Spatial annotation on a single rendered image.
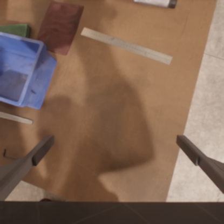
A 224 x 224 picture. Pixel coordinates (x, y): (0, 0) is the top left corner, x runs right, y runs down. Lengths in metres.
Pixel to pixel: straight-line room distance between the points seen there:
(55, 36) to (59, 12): 0.09
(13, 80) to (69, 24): 0.29
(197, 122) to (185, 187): 0.37
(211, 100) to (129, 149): 0.71
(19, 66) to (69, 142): 0.35
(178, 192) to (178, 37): 0.80
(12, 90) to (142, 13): 0.55
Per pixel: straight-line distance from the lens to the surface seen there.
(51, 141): 0.17
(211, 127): 1.09
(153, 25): 0.66
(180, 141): 0.17
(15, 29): 0.77
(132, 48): 0.61
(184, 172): 1.05
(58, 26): 0.70
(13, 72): 0.72
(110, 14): 0.69
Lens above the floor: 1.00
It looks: 78 degrees down
